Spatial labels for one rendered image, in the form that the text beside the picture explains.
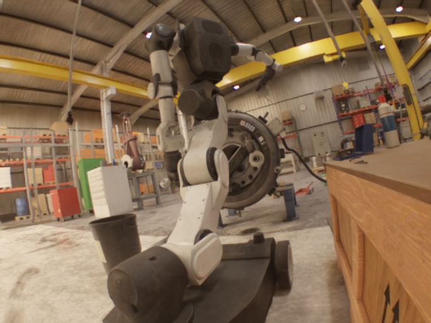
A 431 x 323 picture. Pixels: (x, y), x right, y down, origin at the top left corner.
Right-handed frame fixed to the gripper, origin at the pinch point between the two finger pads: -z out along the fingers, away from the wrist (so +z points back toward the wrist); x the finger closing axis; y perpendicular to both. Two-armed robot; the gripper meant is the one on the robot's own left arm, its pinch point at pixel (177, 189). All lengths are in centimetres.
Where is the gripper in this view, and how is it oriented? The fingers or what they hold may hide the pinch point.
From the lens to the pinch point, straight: 105.1
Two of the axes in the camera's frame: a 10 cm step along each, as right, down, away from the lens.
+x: -6.1, -0.7, 7.9
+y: -7.9, 1.8, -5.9
